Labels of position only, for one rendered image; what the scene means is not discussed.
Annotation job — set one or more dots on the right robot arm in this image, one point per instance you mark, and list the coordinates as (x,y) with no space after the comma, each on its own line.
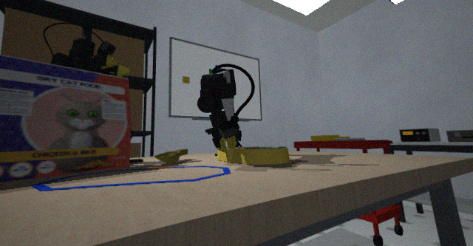
(81,50)

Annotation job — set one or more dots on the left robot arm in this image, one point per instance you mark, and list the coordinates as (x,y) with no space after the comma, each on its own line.
(216,94)

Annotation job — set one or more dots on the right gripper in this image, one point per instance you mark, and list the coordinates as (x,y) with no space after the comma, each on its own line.
(103,62)

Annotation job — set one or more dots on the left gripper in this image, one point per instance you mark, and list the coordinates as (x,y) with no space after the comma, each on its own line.
(219,141)

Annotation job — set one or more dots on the dry cat food bag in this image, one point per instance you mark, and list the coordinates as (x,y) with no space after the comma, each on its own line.
(57,120)

